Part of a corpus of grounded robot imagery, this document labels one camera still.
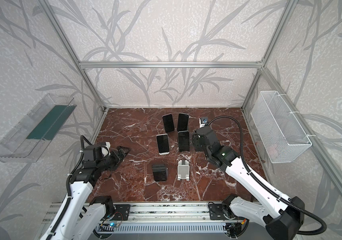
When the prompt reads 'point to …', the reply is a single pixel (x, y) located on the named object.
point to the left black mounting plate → (121, 212)
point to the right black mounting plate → (216, 211)
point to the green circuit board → (109, 225)
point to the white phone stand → (183, 170)
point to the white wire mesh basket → (279, 136)
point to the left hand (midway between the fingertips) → (129, 148)
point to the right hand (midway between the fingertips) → (200, 128)
